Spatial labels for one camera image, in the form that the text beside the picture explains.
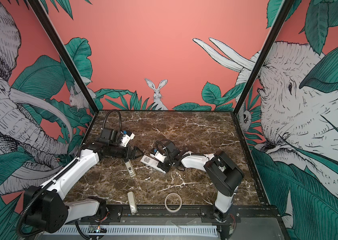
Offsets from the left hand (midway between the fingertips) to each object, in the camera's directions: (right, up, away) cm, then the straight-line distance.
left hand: (137, 151), depth 79 cm
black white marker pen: (-6, -11, +7) cm, 14 cm away
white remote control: (+6, -9, +11) cm, 16 cm away
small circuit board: (-17, -35, -9) cm, 40 cm away
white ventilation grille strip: (+3, -36, -9) cm, 37 cm away
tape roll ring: (+22, -27, -4) cm, 36 cm away
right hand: (+10, -8, +9) cm, 16 cm away
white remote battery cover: (-2, -25, -4) cm, 25 cm away
